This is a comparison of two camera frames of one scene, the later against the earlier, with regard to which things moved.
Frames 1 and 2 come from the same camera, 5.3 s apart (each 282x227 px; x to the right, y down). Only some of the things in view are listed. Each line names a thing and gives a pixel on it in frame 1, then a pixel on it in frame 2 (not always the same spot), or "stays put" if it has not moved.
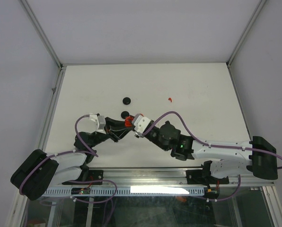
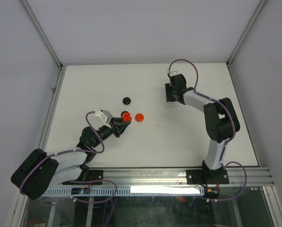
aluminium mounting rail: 143,177 stays put
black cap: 126,100 stays put
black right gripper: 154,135 to 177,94
